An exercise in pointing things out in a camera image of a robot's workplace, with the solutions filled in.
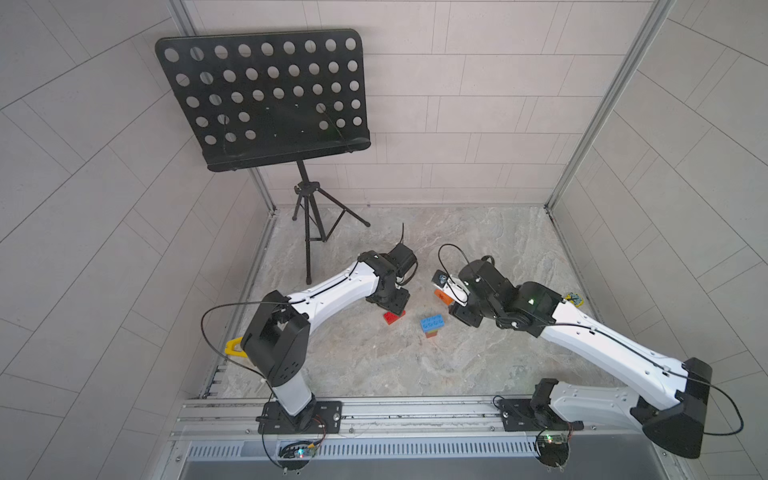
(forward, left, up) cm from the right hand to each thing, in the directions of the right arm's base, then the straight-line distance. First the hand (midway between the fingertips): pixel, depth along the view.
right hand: (455, 296), depth 74 cm
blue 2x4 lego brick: (-2, +6, -10) cm, 12 cm away
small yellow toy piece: (+5, -40, -17) cm, 44 cm away
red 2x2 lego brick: (-3, +6, -15) cm, 17 cm away
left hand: (+4, +15, -10) cm, 18 cm away
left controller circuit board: (-29, +39, -14) cm, 50 cm away
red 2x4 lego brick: (+2, +17, -14) cm, 23 cm away
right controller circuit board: (-31, -19, -18) cm, 40 cm away
